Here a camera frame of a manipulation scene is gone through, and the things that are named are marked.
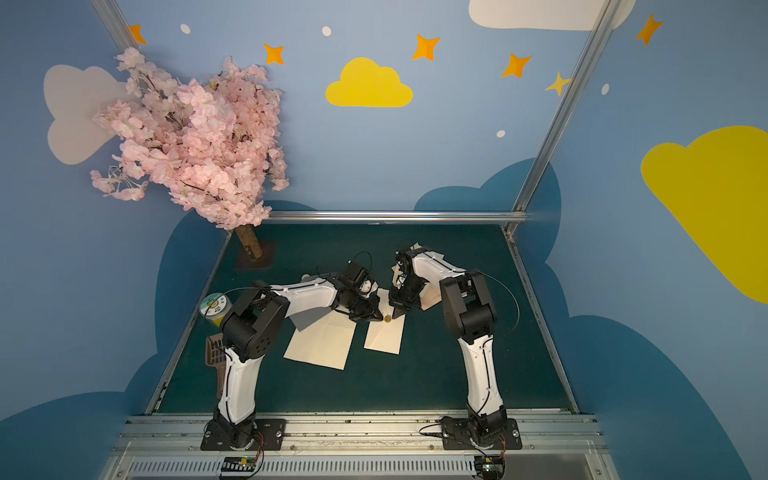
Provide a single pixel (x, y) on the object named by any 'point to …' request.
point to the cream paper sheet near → (325, 342)
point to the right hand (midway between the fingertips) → (396, 313)
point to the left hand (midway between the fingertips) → (385, 314)
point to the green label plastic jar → (216, 306)
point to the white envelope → (386, 334)
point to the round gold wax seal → (388, 319)
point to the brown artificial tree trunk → (250, 240)
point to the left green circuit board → (233, 464)
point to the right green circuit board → (489, 467)
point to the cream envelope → (397, 269)
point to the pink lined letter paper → (429, 296)
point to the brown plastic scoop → (215, 354)
